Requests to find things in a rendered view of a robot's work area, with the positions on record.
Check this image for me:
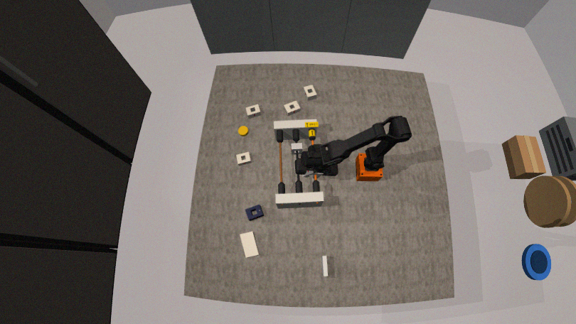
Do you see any white square block with red mark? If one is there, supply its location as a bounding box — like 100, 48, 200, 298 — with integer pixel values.
246, 104, 261, 119

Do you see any white square block with dark centre hole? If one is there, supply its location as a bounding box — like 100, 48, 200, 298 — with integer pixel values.
303, 85, 317, 101

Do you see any yellow short cylinder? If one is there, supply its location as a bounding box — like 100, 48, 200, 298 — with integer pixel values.
238, 126, 249, 136

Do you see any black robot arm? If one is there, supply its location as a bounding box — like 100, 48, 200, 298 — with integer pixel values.
301, 116, 412, 171

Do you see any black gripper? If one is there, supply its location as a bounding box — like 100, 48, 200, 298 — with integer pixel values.
295, 158, 338, 176

